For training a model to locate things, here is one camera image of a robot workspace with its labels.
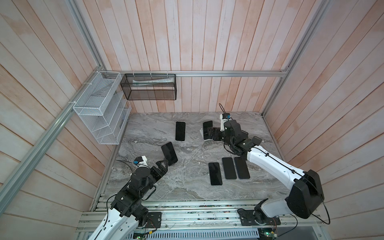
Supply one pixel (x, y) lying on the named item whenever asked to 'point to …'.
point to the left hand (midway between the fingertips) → (164, 168)
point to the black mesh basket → (149, 86)
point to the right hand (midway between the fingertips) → (212, 128)
